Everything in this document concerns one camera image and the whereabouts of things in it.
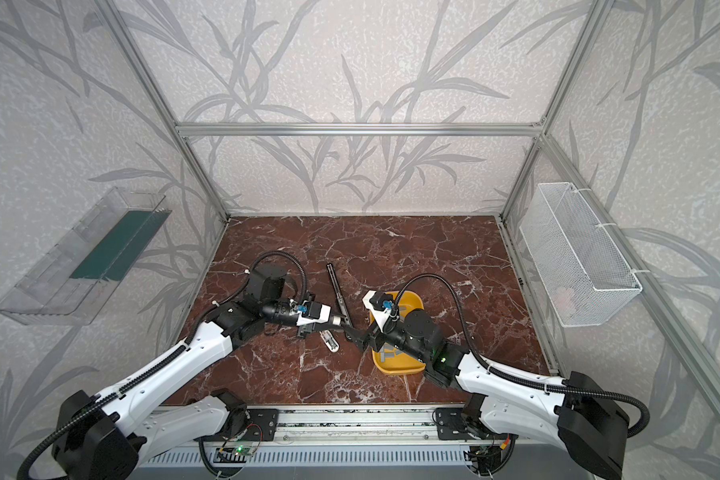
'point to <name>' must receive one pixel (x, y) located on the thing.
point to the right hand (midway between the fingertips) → (356, 302)
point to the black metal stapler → (339, 294)
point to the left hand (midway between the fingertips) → (343, 310)
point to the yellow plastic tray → (388, 358)
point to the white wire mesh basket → (583, 279)
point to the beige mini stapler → (336, 320)
